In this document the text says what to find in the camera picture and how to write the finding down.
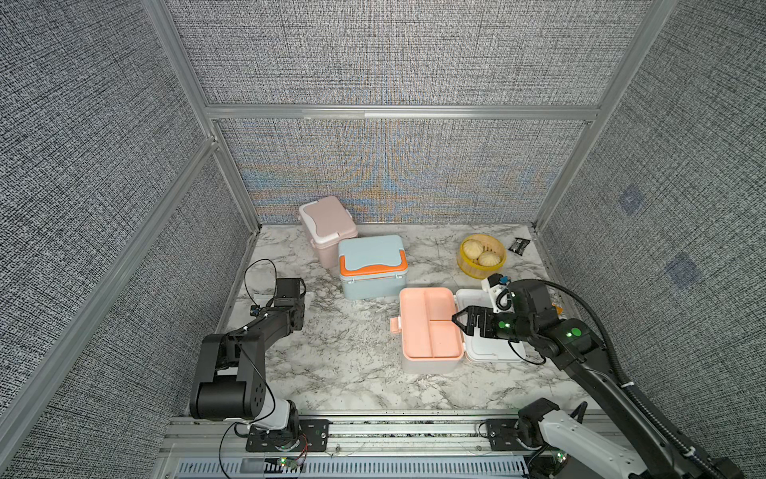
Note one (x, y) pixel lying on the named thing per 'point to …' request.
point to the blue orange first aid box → (373, 266)
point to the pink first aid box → (327, 221)
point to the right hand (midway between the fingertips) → (466, 313)
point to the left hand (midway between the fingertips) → (304, 298)
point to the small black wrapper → (519, 245)
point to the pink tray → (428, 332)
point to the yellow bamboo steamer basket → (473, 267)
